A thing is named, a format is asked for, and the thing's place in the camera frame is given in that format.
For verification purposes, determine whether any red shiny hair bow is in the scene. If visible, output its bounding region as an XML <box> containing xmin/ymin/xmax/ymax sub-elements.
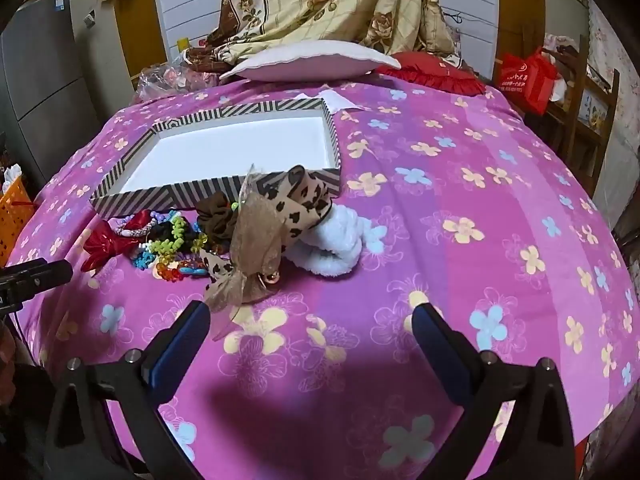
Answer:
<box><xmin>80</xmin><ymin>220</ymin><xmax>144</xmax><ymax>272</ymax></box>

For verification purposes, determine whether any green beaded bracelet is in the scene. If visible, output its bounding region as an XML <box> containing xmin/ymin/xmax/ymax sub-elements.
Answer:
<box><xmin>148</xmin><ymin>214</ymin><xmax>207</xmax><ymax>257</ymax></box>

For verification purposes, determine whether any multicolour bead bracelet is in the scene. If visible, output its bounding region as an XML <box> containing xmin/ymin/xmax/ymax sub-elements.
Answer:
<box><xmin>130</xmin><ymin>209</ymin><xmax>208</xmax><ymax>283</ymax></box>

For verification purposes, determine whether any brown organza hair bow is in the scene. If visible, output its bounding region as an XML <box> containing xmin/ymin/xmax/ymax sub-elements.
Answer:
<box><xmin>200</xmin><ymin>172</ymin><xmax>284</xmax><ymax>340</ymax></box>

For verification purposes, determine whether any white fluffy scrunchie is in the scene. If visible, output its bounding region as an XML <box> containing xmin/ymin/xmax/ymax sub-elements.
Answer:
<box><xmin>284</xmin><ymin>205</ymin><xmax>387</xmax><ymax>278</ymax></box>

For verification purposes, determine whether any leopard print hair bow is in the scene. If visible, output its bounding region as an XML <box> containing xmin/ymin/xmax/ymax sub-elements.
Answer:
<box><xmin>199</xmin><ymin>164</ymin><xmax>334</xmax><ymax>281</ymax></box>

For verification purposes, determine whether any dark brown scrunchie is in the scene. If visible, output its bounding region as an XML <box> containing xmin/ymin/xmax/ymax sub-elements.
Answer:
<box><xmin>196</xmin><ymin>191</ymin><xmax>238</xmax><ymax>249</ymax></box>

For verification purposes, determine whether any orange plastic basket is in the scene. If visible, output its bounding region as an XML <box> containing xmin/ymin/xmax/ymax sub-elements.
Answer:
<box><xmin>0</xmin><ymin>177</ymin><xmax>36</xmax><ymax>266</ymax></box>

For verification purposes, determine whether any striped black white tray box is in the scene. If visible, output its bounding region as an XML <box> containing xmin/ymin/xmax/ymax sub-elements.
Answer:
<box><xmin>90</xmin><ymin>98</ymin><xmax>342</xmax><ymax>220</ymax></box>

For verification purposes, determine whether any grey refrigerator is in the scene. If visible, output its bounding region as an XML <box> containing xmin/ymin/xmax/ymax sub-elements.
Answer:
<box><xmin>1</xmin><ymin>0</ymin><xmax>134</xmax><ymax>193</ymax></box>

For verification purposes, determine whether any clear plastic bag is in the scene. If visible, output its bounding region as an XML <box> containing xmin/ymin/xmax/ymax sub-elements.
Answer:
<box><xmin>131</xmin><ymin>63</ymin><xmax>218</xmax><ymax>104</ymax></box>

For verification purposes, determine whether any pink floral bedsheet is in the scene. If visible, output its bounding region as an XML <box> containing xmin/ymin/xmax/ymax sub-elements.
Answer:
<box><xmin>1</xmin><ymin>77</ymin><xmax>639</xmax><ymax>479</ymax></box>

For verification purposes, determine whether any wooden shelf rack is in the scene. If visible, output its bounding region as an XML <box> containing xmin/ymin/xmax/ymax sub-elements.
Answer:
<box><xmin>525</xmin><ymin>36</ymin><xmax>620</xmax><ymax>196</ymax></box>

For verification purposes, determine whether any white folded paper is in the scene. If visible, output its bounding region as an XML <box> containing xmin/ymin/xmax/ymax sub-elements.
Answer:
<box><xmin>293</xmin><ymin>90</ymin><xmax>361</xmax><ymax>115</ymax></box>

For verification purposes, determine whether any red shopping bag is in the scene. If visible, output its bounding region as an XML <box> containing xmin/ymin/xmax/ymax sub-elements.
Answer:
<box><xmin>497</xmin><ymin>48</ymin><xmax>559</xmax><ymax>116</ymax></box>

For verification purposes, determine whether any white pink pillow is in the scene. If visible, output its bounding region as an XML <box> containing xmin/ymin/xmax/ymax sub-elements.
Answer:
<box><xmin>220</xmin><ymin>40</ymin><xmax>401</xmax><ymax>82</ymax></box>

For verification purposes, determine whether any red ruffled cushion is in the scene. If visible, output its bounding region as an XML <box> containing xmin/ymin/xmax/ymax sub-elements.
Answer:
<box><xmin>376</xmin><ymin>51</ymin><xmax>486</xmax><ymax>96</ymax></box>

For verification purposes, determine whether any cream floral blanket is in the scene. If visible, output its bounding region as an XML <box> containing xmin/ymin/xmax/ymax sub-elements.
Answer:
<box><xmin>184</xmin><ymin>0</ymin><xmax>456</xmax><ymax>73</ymax></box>

